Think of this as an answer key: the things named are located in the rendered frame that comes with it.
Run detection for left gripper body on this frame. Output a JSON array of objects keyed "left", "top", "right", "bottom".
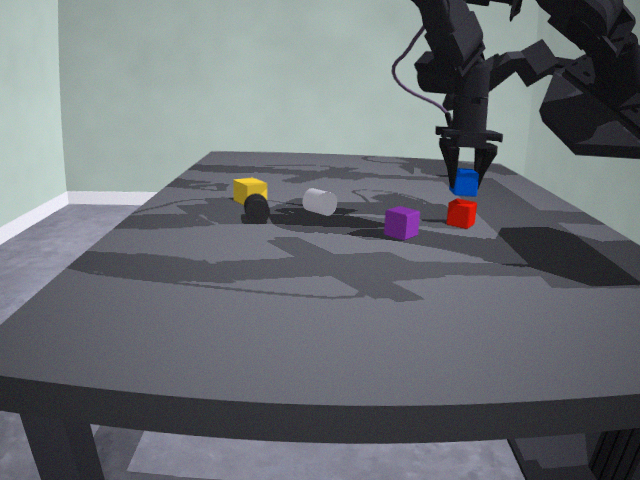
[{"left": 435, "top": 97, "right": 503, "bottom": 150}]

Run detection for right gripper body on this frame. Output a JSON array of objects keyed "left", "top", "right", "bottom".
[{"left": 467, "top": 0, "right": 512, "bottom": 6}]

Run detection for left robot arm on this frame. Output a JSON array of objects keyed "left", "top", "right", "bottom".
[{"left": 414, "top": 0, "right": 640, "bottom": 133}]

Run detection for red cube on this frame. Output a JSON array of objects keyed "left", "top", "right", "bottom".
[{"left": 446, "top": 199, "right": 477, "bottom": 229}]

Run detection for yellow cube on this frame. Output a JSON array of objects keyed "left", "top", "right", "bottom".
[{"left": 234, "top": 178, "right": 267, "bottom": 205}]

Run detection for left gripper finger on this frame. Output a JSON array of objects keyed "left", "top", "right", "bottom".
[
  {"left": 439, "top": 142, "right": 460, "bottom": 189},
  {"left": 474, "top": 149, "right": 497, "bottom": 190}
]

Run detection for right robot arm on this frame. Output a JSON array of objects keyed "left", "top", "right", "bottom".
[{"left": 476, "top": 53, "right": 500, "bottom": 64}]

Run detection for white cylinder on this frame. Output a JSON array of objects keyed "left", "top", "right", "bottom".
[{"left": 303, "top": 188, "right": 337, "bottom": 216}]

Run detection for purple cube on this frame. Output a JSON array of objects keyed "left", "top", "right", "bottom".
[{"left": 384, "top": 206, "right": 420, "bottom": 240}]

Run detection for blue cube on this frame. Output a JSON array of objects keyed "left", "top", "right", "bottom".
[{"left": 449, "top": 168, "right": 479, "bottom": 196}]

